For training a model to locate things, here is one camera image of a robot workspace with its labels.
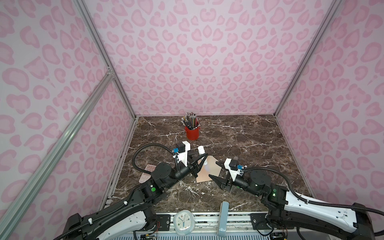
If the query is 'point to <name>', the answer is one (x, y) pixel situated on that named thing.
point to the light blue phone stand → (223, 219)
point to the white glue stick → (202, 151)
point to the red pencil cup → (192, 134)
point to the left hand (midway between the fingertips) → (207, 152)
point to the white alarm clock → (184, 222)
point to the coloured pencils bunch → (190, 120)
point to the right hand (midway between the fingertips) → (213, 169)
